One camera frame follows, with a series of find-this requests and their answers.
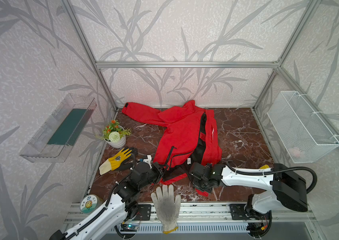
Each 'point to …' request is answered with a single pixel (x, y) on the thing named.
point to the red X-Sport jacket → (190, 136)
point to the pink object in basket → (296, 152)
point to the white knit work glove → (168, 207)
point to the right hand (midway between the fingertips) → (192, 181)
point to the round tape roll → (90, 203)
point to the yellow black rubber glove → (117, 162)
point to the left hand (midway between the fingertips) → (171, 162)
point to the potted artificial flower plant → (115, 135)
